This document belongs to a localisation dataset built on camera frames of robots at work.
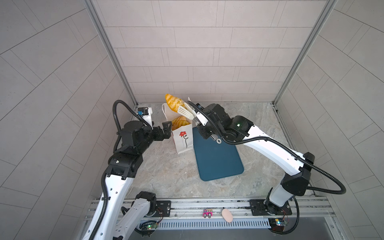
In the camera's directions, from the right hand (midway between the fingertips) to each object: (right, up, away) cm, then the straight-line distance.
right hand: (197, 126), depth 70 cm
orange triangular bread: (-10, +1, +17) cm, 20 cm away
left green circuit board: (-20, -43, -6) cm, 48 cm away
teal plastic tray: (+11, -22, +17) cm, 29 cm away
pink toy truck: (+5, -40, -2) cm, 40 cm away
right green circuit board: (+38, -44, -1) cm, 58 cm away
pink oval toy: (+14, -41, -2) cm, 43 cm away
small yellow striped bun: (-11, +1, +17) cm, 20 cm away
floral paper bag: (-8, -6, +9) cm, 13 cm away
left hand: (-14, +3, -5) cm, 15 cm away
